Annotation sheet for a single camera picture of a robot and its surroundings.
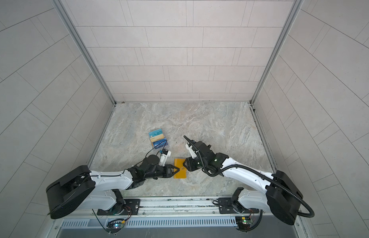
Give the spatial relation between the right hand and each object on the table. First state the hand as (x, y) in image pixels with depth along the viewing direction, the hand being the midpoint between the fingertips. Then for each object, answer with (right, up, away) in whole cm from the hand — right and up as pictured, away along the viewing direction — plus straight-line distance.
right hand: (184, 166), depth 77 cm
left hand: (-1, -3, +1) cm, 4 cm away
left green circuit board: (-29, -22, -12) cm, 38 cm away
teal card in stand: (-19, +16, +15) cm, 29 cm away
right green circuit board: (+28, -23, -9) cm, 37 cm away
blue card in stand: (-17, +10, +12) cm, 23 cm away
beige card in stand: (-18, +13, +14) cm, 26 cm away
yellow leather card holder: (-1, -4, +2) cm, 5 cm away
